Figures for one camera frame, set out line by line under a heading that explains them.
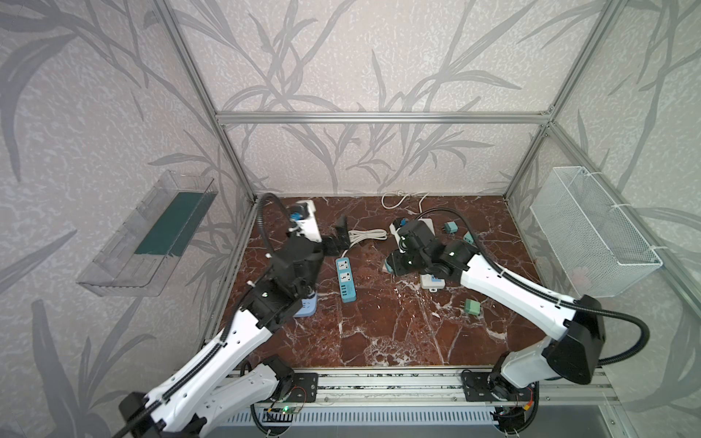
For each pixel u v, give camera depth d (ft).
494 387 2.14
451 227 3.53
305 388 2.38
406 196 3.80
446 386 2.47
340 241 1.95
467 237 3.45
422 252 1.86
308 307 2.84
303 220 1.75
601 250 2.04
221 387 1.72
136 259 2.09
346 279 3.05
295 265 1.51
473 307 2.83
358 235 3.45
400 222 2.27
